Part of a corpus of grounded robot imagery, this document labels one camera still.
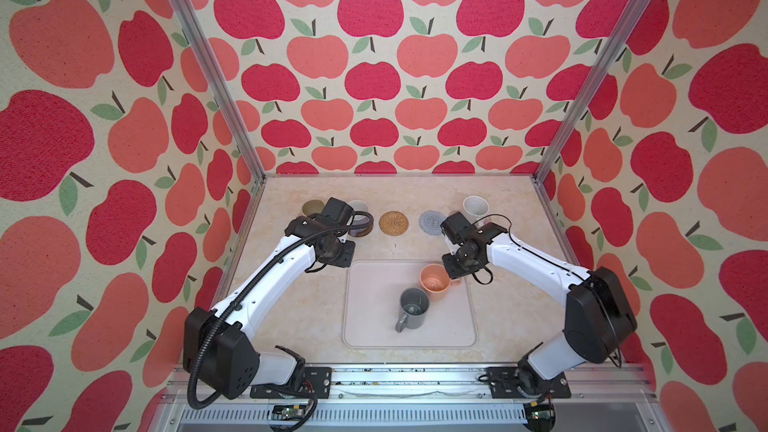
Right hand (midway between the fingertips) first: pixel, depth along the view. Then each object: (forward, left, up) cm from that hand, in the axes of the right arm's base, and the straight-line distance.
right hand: (459, 267), depth 87 cm
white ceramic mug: (+24, -7, 0) cm, 25 cm away
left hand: (-4, +32, +8) cm, 33 cm away
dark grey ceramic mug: (-11, +13, -3) cm, 17 cm away
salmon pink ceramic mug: (-2, +7, -6) cm, 9 cm away
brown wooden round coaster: (+14, +31, -7) cm, 35 cm away
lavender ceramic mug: (+16, +32, -2) cm, 35 cm away
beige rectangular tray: (-10, +25, -7) cm, 28 cm away
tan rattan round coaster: (+19, +21, -7) cm, 30 cm away
